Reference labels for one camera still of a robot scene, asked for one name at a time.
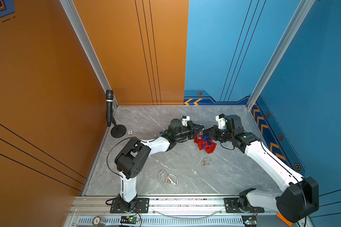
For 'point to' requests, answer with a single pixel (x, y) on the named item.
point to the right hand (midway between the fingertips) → (204, 131)
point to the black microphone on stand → (118, 130)
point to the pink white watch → (172, 179)
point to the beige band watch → (163, 177)
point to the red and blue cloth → (205, 142)
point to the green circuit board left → (129, 219)
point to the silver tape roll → (98, 221)
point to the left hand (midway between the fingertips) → (206, 125)
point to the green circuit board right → (249, 221)
